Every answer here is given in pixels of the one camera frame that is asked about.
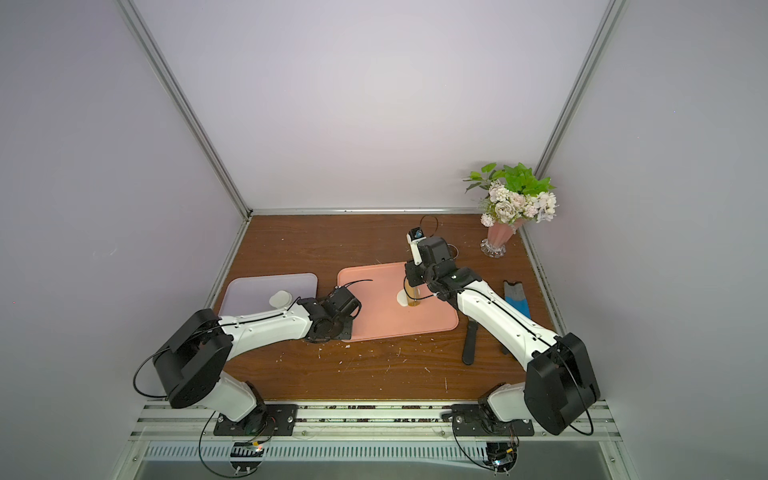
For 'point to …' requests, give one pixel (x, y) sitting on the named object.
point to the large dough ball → (281, 299)
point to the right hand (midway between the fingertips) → (414, 256)
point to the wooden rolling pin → (413, 294)
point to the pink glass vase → (498, 236)
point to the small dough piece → (402, 298)
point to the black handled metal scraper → (470, 340)
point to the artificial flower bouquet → (514, 194)
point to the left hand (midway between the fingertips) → (349, 330)
